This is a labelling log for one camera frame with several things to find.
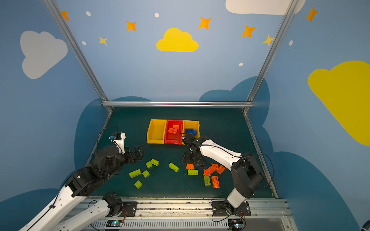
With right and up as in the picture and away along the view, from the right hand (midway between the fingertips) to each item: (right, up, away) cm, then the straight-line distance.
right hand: (190, 163), depth 85 cm
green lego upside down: (+10, -10, -1) cm, 14 cm away
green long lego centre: (-10, -3, +3) cm, 11 cm away
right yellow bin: (+2, +21, +23) cm, 31 cm away
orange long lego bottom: (+14, -10, -3) cm, 18 cm away
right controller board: (+23, -27, -13) cm, 38 cm away
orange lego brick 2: (-10, +21, +23) cm, 33 cm away
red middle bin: (-13, +13, +17) cm, 25 cm away
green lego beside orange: (-22, -1, +4) cm, 23 cm away
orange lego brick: (-13, +18, +22) cm, 32 cm away
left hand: (-25, +12, -16) cm, 32 cm away
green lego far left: (-33, -6, 0) cm, 34 cm away
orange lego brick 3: (0, -3, +4) cm, 5 cm away
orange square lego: (+19, -5, +3) cm, 20 cm away
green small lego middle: (-27, -7, +1) cm, 28 cm away
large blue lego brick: (+1, +18, +22) cm, 28 cm away
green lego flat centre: (+1, -6, +1) cm, 6 cm away
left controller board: (-39, -26, -14) cm, 49 cm away
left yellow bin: (-26, +17, +22) cm, 38 cm away
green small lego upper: (-26, -2, +4) cm, 27 cm away
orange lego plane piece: (+13, -4, +2) cm, 13 cm away
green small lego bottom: (-30, -12, -3) cm, 33 cm away
